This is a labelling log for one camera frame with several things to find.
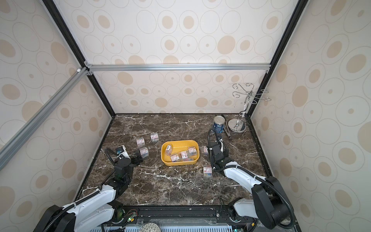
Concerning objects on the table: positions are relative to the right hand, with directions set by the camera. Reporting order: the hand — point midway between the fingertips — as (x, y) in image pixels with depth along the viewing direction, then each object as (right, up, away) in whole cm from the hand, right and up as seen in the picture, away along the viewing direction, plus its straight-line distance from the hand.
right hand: (224, 150), depth 89 cm
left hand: (-53, +1, -4) cm, 53 cm away
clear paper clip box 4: (-11, -1, +6) cm, 13 cm away
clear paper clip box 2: (-55, +4, +11) cm, 57 cm away
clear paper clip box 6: (-35, -1, +5) cm, 35 cm away
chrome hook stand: (+16, +16, +21) cm, 31 cm away
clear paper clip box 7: (-31, -6, +3) cm, 32 cm away
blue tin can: (-1, +16, +13) cm, 21 cm away
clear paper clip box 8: (-25, -4, +3) cm, 25 cm away
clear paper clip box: (-51, -2, +5) cm, 52 cm away
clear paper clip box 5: (-11, -13, -2) cm, 17 cm away
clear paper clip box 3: (-46, +7, +14) cm, 49 cm away
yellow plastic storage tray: (-29, -3, +6) cm, 30 cm away
